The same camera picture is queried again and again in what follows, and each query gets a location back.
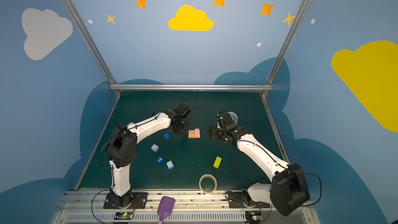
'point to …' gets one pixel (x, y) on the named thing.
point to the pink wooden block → (197, 133)
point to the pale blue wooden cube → (170, 164)
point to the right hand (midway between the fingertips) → (214, 130)
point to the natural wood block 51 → (192, 135)
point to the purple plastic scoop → (166, 207)
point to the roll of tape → (205, 176)
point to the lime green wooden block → (217, 162)
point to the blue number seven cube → (159, 159)
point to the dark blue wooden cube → (166, 136)
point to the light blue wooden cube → (155, 148)
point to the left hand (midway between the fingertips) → (186, 131)
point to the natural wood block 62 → (192, 131)
